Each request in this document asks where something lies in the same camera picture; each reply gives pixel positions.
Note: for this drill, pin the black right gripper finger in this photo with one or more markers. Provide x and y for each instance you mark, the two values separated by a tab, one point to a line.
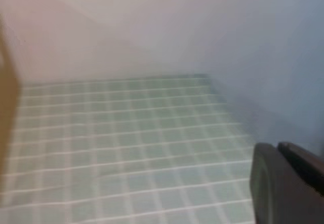
286	184

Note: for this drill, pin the brown cardboard shoebox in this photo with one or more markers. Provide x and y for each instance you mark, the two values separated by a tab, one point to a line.
10	92

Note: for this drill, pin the cyan checkered tablecloth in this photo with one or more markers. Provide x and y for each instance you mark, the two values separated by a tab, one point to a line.
152	150

